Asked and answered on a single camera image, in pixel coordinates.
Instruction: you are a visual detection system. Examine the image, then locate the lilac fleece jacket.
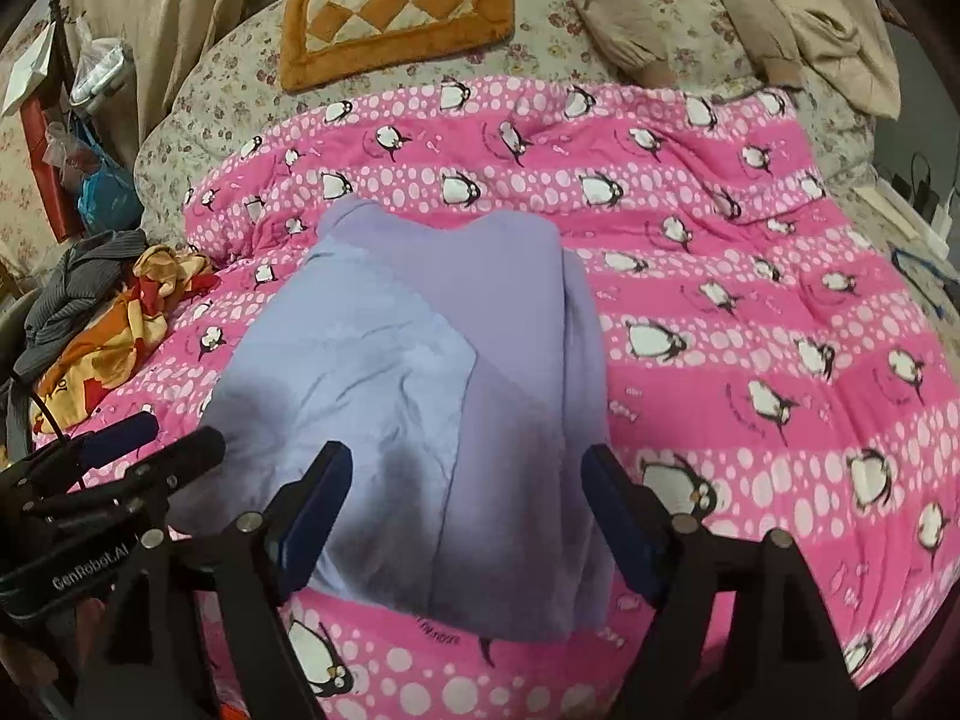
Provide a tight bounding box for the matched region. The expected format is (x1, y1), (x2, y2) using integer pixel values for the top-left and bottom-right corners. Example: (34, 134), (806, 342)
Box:
(171, 199), (613, 642)

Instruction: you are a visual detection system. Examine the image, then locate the dark grey striped garment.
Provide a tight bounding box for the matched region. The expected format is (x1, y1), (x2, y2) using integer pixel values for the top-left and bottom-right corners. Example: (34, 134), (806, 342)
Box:
(2, 229), (146, 461)

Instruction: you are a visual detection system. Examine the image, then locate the yellow orange red cloth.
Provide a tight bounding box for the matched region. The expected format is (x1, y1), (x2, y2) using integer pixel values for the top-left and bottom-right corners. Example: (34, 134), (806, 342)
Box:
(29, 244), (218, 436)

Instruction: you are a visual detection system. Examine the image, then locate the blue plastic bag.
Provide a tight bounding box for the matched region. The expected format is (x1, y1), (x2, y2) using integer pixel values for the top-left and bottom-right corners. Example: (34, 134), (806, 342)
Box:
(76, 119), (143, 234)

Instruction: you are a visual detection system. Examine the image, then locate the clear plastic bag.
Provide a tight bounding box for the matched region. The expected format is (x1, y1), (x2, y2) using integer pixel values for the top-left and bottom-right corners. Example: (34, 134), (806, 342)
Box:
(70, 16), (135, 115)

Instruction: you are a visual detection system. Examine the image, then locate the orange checkered cushion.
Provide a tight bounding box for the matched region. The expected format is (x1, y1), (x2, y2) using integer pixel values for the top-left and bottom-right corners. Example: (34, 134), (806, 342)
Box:
(278, 0), (514, 93)

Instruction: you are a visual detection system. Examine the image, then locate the beige garment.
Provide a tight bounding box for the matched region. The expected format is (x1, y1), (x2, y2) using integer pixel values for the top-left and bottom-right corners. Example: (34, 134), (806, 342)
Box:
(573, 0), (901, 121)

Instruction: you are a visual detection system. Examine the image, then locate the black cable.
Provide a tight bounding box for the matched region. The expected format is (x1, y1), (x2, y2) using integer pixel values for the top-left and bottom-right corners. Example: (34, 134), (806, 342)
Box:
(6, 369), (91, 496)

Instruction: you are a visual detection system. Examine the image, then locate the blue cable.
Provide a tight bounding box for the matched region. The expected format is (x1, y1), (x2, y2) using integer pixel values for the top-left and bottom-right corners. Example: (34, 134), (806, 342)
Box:
(890, 242), (955, 320)

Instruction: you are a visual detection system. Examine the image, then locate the black charger with cable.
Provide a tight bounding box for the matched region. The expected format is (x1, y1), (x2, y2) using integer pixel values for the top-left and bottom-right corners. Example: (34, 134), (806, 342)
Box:
(875, 153), (958, 245)

